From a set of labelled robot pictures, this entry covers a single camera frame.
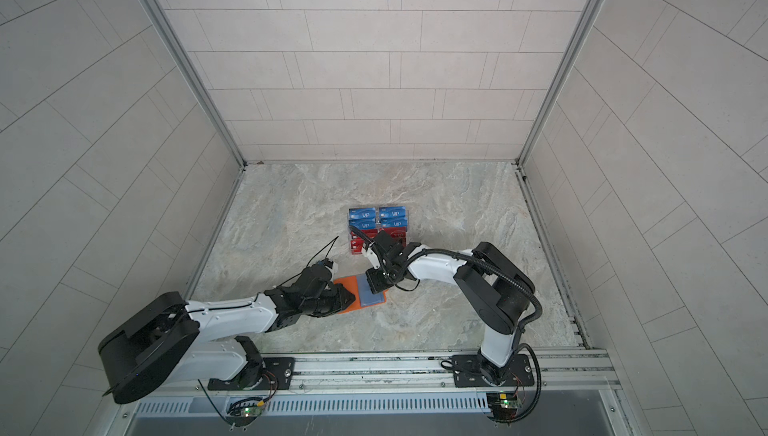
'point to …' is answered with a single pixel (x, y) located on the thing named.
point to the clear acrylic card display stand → (370, 233)
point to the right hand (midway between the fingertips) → (369, 288)
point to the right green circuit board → (503, 406)
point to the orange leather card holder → (364, 295)
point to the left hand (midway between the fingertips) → (364, 300)
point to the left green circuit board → (242, 417)
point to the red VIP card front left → (357, 246)
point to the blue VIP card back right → (400, 211)
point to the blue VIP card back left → (362, 213)
